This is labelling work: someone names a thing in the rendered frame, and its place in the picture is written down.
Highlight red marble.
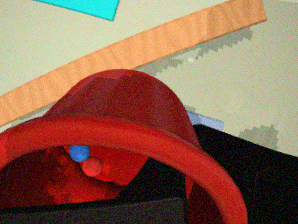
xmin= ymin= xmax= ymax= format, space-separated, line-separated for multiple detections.
xmin=82 ymin=157 xmax=102 ymax=177

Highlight tan flat bar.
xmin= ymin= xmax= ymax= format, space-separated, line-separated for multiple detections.
xmin=0 ymin=0 xmax=266 ymax=127

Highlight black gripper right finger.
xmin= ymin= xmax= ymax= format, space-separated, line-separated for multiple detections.
xmin=193 ymin=124 xmax=298 ymax=224

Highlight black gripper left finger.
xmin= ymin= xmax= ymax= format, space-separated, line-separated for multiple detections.
xmin=0 ymin=157 xmax=189 ymax=224

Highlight red cup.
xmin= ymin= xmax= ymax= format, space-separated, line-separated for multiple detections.
xmin=0 ymin=69 xmax=249 ymax=224

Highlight blue marble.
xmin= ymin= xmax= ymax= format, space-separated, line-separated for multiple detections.
xmin=69 ymin=147 xmax=90 ymax=161

